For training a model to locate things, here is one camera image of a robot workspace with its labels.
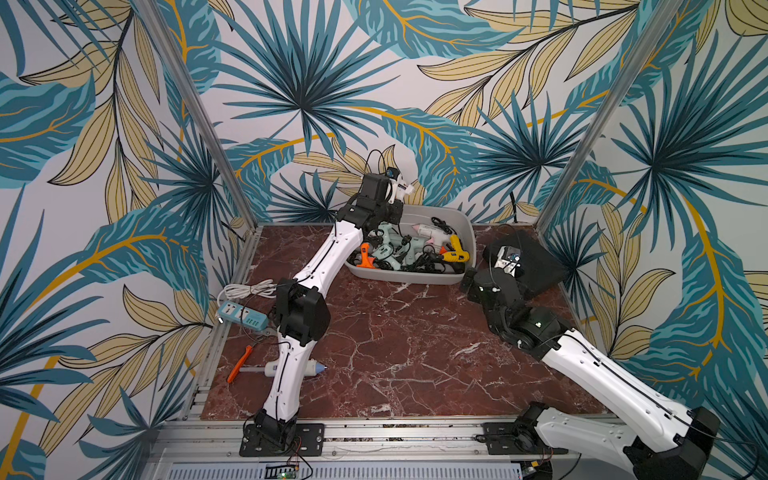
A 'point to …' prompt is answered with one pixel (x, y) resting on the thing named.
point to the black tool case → (541, 267)
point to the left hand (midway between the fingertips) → (398, 205)
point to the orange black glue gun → (367, 262)
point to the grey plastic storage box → (460, 220)
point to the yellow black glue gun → (459, 255)
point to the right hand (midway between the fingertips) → (484, 274)
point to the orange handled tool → (237, 368)
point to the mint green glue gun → (385, 227)
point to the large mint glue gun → (416, 245)
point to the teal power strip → (243, 315)
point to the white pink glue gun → (437, 236)
